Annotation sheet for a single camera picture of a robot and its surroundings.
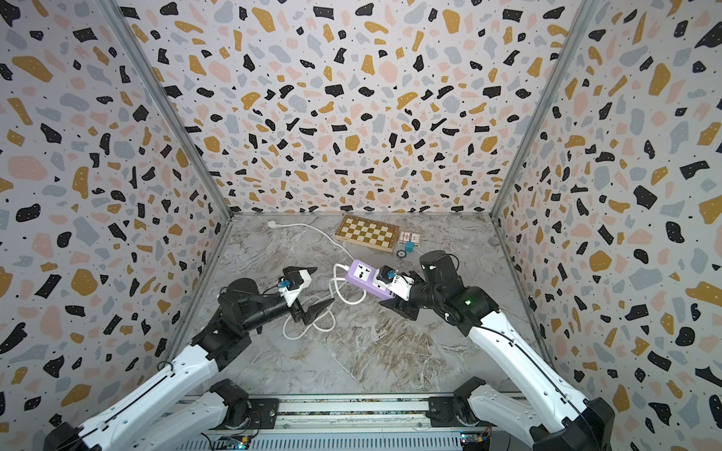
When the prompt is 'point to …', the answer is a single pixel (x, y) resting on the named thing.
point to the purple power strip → (363, 274)
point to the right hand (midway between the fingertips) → (388, 290)
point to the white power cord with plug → (275, 225)
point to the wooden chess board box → (368, 233)
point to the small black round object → (401, 254)
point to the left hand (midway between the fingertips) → (324, 282)
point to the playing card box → (410, 236)
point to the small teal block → (410, 246)
